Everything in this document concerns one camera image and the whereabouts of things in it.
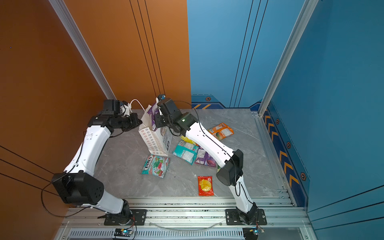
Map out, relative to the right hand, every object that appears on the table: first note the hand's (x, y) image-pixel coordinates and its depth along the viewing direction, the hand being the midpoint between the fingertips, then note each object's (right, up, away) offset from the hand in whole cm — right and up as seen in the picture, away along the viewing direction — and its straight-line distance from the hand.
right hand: (156, 116), depth 75 cm
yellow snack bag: (+13, -14, +27) cm, 32 cm away
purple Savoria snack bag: (+25, -24, +16) cm, 38 cm away
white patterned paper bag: (0, -14, +8) cm, 16 cm away
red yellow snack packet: (+26, -38, +7) cm, 47 cm away
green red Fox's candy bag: (-3, -28, +13) cm, 31 cm away
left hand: (-9, -1, +6) cm, 11 cm away
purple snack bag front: (-2, +3, +3) cm, 5 cm away
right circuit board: (+47, -56, -5) cm, 73 cm away
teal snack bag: (+14, -20, +19) cm, 31 cm away
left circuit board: (-14, -56, -4) cm, 58 cm away
